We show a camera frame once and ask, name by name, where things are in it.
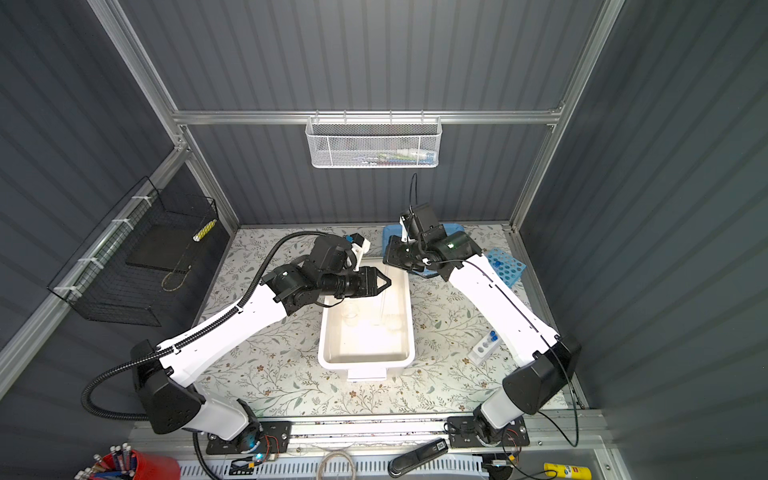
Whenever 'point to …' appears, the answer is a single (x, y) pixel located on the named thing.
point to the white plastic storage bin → (367, 335)
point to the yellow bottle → (567, 472)
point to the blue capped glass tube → (493, 335)
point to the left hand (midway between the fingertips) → (388, 283)
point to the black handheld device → (418, 457)
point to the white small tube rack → (478, 354)
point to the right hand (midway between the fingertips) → (386, 257)
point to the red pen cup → (123, 463)
